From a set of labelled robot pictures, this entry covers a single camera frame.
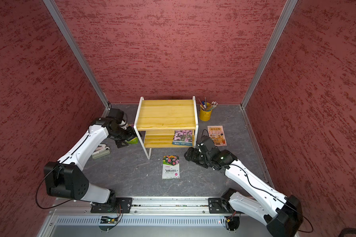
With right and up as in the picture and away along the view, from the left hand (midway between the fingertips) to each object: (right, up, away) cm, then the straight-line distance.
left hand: (135, 142), depth 82 cm
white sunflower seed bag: (+20, -16, +6) cm, 26 cm away
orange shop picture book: (+52, +2, +21) cm, 56 cm away
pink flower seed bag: (+27, +2, 0) cm, 28 cm away
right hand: (+31, -9, -6) cm, 33 cm away
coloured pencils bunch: (+43, +23, +25) cm, 55 cm away
